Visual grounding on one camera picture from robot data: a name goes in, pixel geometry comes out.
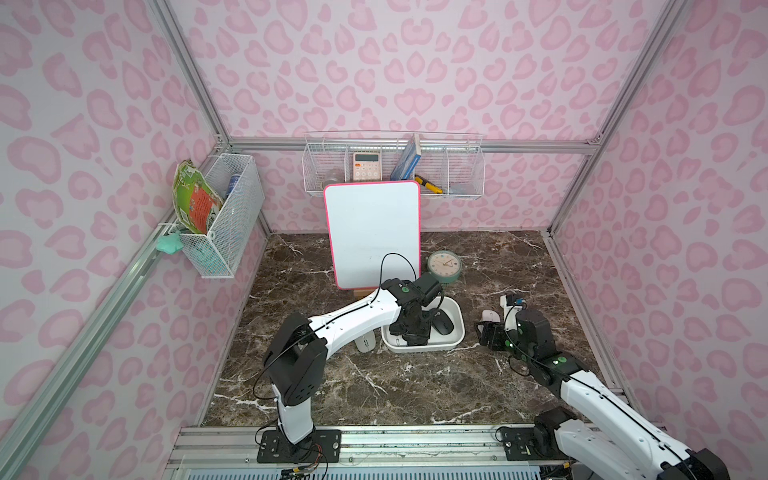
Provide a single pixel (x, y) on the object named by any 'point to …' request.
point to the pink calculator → (366, 166)
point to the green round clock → (445, 266)
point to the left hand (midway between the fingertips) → (419, 326)
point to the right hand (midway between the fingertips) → (484, 323)
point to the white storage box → (437, 341)
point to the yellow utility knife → (428, 185)
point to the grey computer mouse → (366, 343)
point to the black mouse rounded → (441, 322)
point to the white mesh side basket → (217, 253)
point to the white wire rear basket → (452, 162)
